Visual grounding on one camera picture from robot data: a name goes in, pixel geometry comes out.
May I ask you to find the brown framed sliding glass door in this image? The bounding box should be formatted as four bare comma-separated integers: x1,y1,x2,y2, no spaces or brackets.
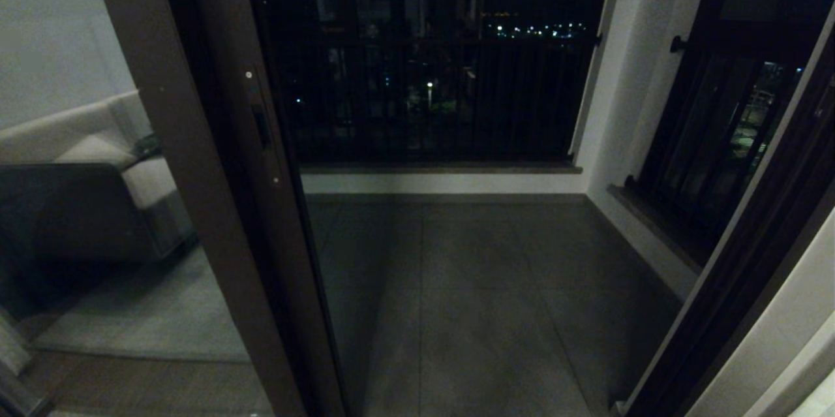
176,0,353,417

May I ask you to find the brown stone balcony sill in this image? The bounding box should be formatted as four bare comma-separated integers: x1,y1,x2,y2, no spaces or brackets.
300,162,583,175

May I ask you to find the black balcony railing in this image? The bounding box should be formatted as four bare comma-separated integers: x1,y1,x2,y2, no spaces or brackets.
274,31,598,163

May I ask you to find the brown framed fixed glass panel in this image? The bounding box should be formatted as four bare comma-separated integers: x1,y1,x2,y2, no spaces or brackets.
0,0,307,417

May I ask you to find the brown stone side sill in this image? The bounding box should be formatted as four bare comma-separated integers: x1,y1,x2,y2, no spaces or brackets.
607,183,705,274

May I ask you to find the grey rug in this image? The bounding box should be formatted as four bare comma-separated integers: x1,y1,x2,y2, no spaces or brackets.
33,244,252,363

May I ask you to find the white sofa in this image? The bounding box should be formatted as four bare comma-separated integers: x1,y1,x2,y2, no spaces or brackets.
0,89,195,255

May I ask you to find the dark grey box furniture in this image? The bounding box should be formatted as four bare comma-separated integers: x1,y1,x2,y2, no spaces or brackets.
0,162,190,268

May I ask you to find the recessed metal door handle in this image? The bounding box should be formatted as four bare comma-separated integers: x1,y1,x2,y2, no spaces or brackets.
243,67,286,187

